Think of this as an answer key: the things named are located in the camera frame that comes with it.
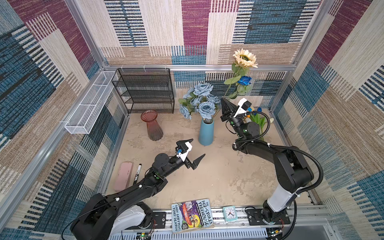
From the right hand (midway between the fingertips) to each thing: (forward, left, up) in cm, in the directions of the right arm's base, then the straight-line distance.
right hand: (220, 99), depth 73 cm
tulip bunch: (+17, -34, -34) cm, 51 cm away
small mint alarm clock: (-43, -3, -36) cm, 56 cm away
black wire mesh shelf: (+36, +47, -17) cm, 62 cm away
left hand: (-18, +12, -13) cm, 25 cm away
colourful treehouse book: (-43, +15, -35) cm, 57 cm away
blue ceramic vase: (-2, +6, -24) cm, 25 cm away
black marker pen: (-20, +47, -37) cm, 63 cm away
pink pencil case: (-22, +54, -36) cm, 69 cm away
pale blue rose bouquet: (+3, +11, -3) cm, 11 cm away
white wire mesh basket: (-8, +65, -3) cm, 65 cm away
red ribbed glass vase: (+3, +38, -28) cm, 47 cm away
